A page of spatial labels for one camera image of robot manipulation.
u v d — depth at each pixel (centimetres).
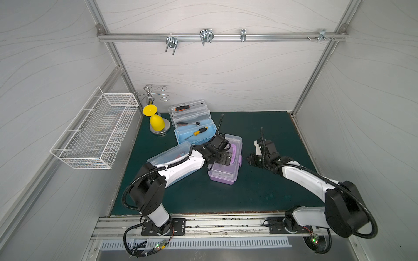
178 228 73
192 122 103
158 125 96
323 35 77
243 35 78
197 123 101
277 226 73
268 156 68
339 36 78
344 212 42
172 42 80
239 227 75
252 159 77
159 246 68
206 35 77
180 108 105
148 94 90
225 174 81
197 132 107
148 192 44
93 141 68
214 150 65
